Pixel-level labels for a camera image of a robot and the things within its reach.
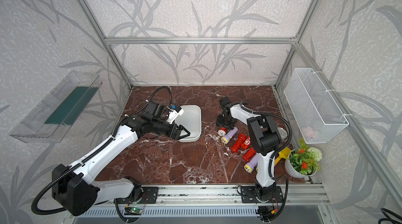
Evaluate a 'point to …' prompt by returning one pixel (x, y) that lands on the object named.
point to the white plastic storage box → (190, 119)
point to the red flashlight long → (242, 137)
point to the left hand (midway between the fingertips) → (185, 132)
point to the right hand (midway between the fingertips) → (220, 124)
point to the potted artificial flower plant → (304, 161)
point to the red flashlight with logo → (246, 143)
